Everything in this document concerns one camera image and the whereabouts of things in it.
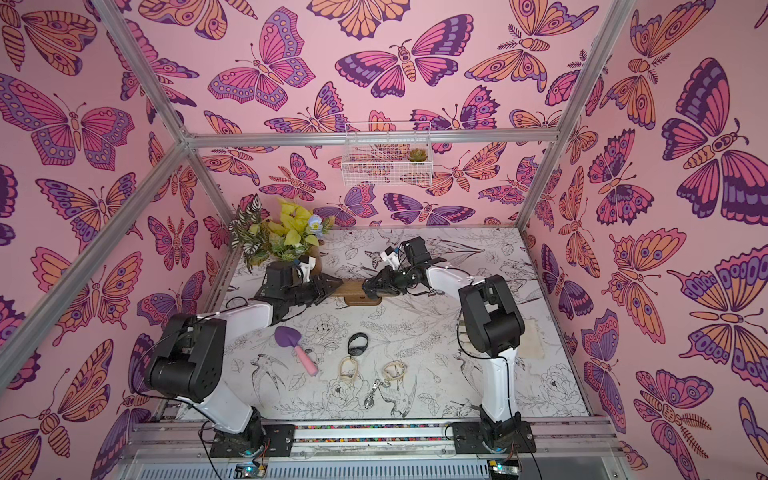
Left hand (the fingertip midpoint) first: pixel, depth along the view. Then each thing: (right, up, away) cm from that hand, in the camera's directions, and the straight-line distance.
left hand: (342, 283), depth 91 cm
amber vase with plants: (-15, +15, -3) cm, 22 cm away
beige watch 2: (+16, -24, -6) cm, 30 cm away
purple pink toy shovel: (-17, -16, -1) cm, 23 cm away
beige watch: (+2, -24, -5) cm, 25 cm away
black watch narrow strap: (+5, -20, -4) cm, 20 cm away
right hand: (+10, -1, +1) cm, 10 cm away
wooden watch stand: (+3, -3, +2) cm, 5 cm away
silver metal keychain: (+9, -30, -11) cm, 33 cm away
